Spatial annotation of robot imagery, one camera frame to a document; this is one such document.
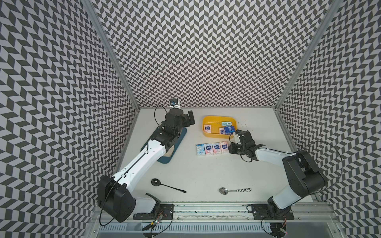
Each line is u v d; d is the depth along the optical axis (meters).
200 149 0.92
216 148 0.94
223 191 0.78
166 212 0.73
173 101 0.65
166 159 0.91
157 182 0.81
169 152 0.73
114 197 0.39
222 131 1.01
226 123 1.02
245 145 0.74
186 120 0.59
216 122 1.09
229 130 0.99
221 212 0.75
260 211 0.74
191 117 0.71
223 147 0.94
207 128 1.02
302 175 0.46
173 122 0.55
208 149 0.93
